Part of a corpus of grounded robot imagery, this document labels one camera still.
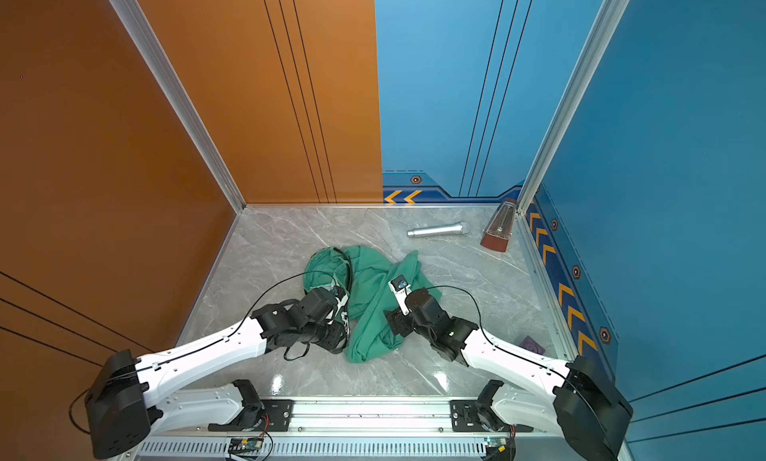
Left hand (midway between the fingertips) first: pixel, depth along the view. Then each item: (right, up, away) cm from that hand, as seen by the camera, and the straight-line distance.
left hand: (343, 329), depth 80 cm
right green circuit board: (+40, -25, -8) cm, 48 cm away
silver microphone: (+38, +28, +28) cm, 55 cm away
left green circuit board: (-23, -26, -8) cm, 35 cm away
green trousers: (+4, +13, +14) cm, 19 cm away
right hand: (+14, +6, +2) cm, 16 cm away
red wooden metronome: (+50, +28, +20) cm, 61 cm away
